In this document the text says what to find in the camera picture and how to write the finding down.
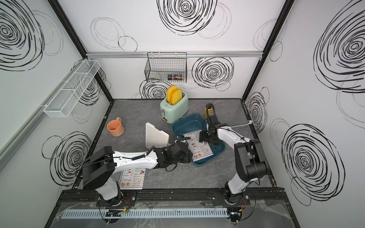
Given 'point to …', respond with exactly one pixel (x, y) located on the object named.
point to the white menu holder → (155, 137)
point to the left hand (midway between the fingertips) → (190, 155)
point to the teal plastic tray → (185, 123)
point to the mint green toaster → (171, 113)
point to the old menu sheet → (132, 179)
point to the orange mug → (115, 127)
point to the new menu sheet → (199, 150)
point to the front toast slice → (176, 95)
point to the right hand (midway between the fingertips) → (205, 140)
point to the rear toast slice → (169, 91)
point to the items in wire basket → (175, 77)
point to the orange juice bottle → (210, 110)
